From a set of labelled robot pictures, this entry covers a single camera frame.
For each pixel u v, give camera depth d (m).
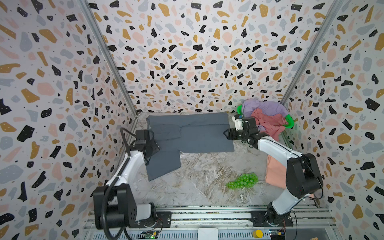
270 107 1.17
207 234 0.66
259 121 1.10
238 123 0.83
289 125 1.05
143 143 0.67
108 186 0.40
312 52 0.87
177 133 1.09
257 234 0.66
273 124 1.05
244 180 0.84
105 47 0.83
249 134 0.72
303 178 0.47
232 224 0.73
